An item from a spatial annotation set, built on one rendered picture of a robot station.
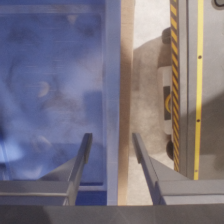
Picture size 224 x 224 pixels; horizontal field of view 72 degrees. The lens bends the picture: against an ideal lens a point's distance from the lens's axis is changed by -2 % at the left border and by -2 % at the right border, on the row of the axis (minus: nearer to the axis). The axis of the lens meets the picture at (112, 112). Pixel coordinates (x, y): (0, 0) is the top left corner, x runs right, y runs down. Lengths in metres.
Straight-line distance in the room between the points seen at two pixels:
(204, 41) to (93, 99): 0.30
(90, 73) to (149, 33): 0.53
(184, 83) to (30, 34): 0.34
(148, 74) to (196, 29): 0.34
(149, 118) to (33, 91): 0.60
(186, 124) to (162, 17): 0.46
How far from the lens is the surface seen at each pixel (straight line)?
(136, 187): 0.98
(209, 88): 0.46
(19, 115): 0.28
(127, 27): 0.24
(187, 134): 0.48
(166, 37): 0.63
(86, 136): 0.15
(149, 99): 0.74
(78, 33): 0.24
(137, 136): 0.16
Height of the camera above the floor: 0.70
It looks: 73 degrees down
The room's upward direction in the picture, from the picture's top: 178 degrees clockwise
